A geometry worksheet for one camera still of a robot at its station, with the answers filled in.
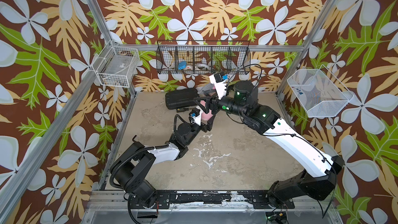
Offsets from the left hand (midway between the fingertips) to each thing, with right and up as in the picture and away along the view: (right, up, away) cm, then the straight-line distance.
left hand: (208, 109), depth 79 cm
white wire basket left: (-51, +25, +7) cm, 58 cm away
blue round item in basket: (-15, +28, +17) cm, 36 cm away
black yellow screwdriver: (-17, 0, +29) cm, 33 cm away
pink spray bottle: (-2, -3, -6) cm, 7 cm away
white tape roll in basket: (-2, +27, +20) cm, 34 cm away
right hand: (-5, +6, -18) cm, 20 cm away
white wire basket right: (+61, +9, +4) cm, 61 cm away
